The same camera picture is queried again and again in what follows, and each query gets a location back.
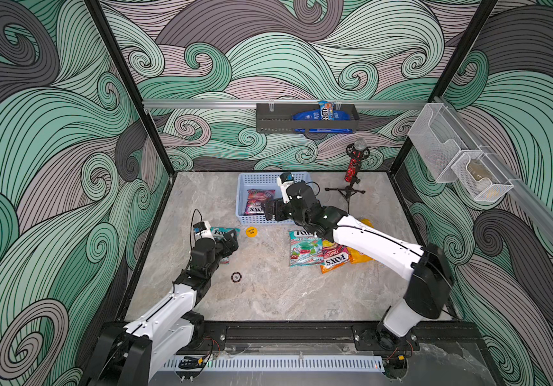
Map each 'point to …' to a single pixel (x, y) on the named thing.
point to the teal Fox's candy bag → (217, 232)
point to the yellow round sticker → (251, 232)
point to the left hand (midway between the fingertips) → (228, 232)
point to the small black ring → (235, 277)
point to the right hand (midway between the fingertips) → (276, 200)
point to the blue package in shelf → (315, 115)
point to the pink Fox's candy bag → (256, 199)
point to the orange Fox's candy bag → (333, 255)
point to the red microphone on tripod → (356, 153)
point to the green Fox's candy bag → (305, 248)
